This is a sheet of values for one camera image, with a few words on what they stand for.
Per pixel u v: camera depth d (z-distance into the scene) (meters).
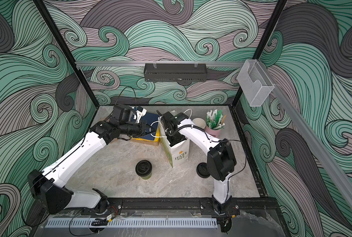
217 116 0.90
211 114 0.89
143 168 0.76
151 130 0.70
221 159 0.46
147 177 0.81
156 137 0.95
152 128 0.70
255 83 0.79
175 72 0.97
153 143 0.95
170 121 0.61
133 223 0.70
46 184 0.38
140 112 0.68
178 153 0.76
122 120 0.57
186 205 0.74
